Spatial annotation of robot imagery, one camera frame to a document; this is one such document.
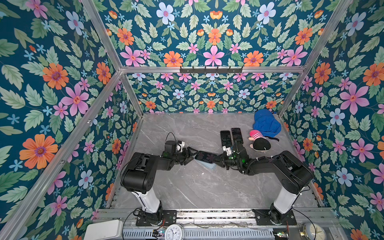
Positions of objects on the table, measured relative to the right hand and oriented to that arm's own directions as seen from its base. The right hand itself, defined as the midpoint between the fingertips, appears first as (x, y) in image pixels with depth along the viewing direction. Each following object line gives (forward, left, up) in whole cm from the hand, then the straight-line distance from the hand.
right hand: (211, 159), depth 87 cm
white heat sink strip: (-35, +6, -8) cm, 37 cm away
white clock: (-35, +18, -3) cm, 39 cm away
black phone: (+20, -20, -6) cm, 29 cm away
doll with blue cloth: (+30, -43, -6) cm, 53 cm away
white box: (-34, +48, -3) cm, 59 cm away
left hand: (+5, +8, +1) cm, 9 cm away
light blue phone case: (-2, +1, -4) cm, 4 cm away
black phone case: (+22, -12, -9) cm, 26 cm away
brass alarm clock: (-34, -42, -3) cm, 54 cm away
